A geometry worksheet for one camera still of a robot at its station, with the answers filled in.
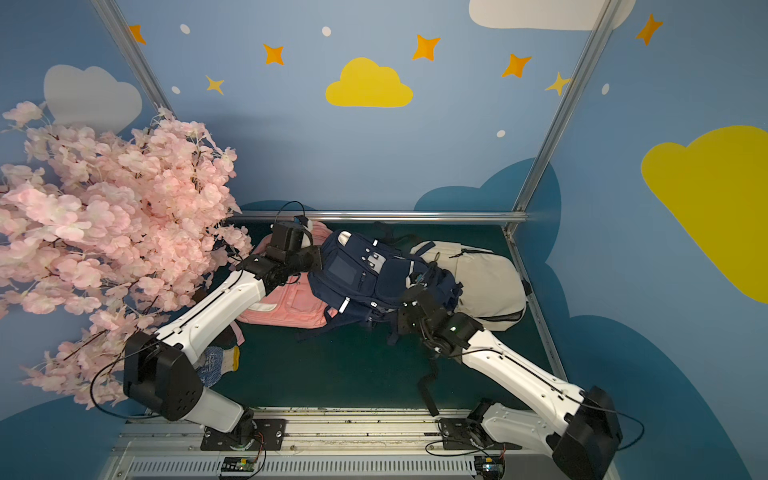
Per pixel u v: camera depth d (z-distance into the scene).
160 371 0.42
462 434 0.75
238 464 0.72
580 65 0.78
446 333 0.54
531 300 1.04
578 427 0.39
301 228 0.66
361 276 0.89
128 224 0.44
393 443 0.74
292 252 0.65
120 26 0.70
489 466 0.73
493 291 1.01
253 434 0.73
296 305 0.93
